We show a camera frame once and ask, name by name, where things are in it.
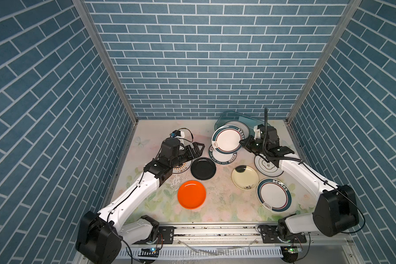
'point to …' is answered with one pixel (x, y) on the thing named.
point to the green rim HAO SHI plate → (221, 159)
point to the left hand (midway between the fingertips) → (199, 148)
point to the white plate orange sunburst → (181, 169)
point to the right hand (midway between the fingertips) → (238, 139)
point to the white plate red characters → (241, 125)
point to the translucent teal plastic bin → (250, 120)
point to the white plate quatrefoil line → (267, 169)
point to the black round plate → (203, 168)
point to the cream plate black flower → (246, 180)
